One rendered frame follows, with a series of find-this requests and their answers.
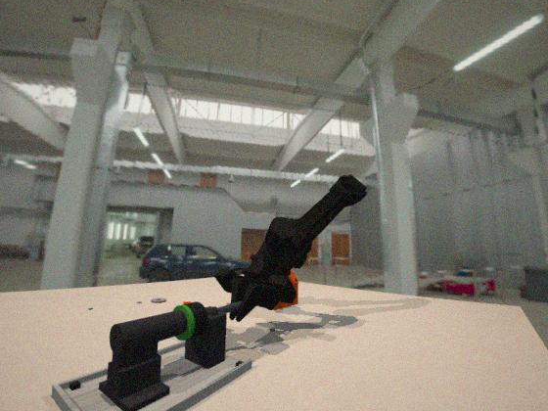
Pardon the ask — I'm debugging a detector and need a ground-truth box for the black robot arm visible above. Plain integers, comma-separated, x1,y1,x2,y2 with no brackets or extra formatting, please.
258,174,367,276

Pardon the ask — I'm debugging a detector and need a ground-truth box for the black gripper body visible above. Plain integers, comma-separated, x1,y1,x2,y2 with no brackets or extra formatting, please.
214,252,297,303

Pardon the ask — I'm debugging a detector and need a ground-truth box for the green spacer ring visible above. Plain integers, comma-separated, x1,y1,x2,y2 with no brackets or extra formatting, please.
173,305,196,341

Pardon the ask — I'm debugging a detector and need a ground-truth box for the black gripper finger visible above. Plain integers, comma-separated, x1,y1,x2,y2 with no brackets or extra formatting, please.
229,279,246,321
236,283,271,322

